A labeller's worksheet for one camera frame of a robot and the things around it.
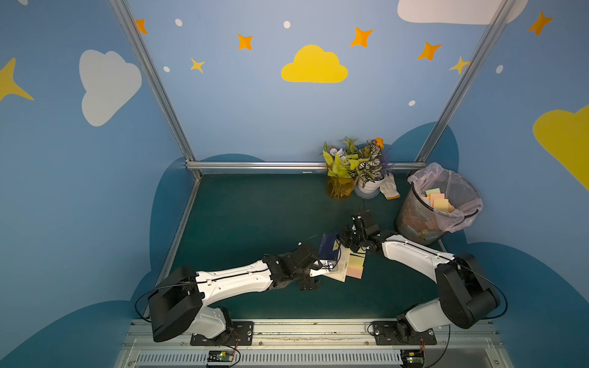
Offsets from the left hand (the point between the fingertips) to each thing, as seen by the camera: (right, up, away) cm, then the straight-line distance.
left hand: (316, 258), depth 81 cm
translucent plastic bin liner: (+56, +22, +4) cm, 61 cm away
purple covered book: (+5, +1, +13) cm, 14 cm away
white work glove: (+41, +27, +34) cm, 59 cm away
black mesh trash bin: (+39, +13, +5) cm, 42 cm away
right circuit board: (+30, -29, -10) cm, 43 cm away
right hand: (+9, +8, +9) cm, 15 cm away
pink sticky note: (+15, -7, +5) cm, 17 cm away
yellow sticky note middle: (+16, -3, +8) cm, 18 cm away
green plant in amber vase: (+13, +37, +15) cm, 42 cm away
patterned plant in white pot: (+24, +34, +10) cm, 43 cm away
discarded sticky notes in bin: (+51, +20, +11) cm, 56 cm away
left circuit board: (-32, -28, -10) cm, 44 cm away
